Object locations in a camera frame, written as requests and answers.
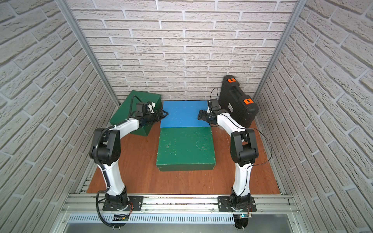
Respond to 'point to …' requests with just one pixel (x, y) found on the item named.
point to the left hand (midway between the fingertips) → (166, 113)
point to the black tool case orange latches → (238, 105)
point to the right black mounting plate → (224, 205)
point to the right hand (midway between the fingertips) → (205, 117)
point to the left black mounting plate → (136, 204)
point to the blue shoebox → (183, 113)
